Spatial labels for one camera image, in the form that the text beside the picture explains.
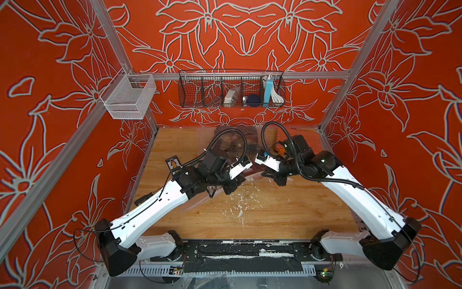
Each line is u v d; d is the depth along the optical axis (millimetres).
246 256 727
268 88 868
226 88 1005
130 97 949
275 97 916
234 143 1024
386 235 381
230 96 922
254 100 973
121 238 385
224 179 553
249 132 1109
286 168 585
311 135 1098
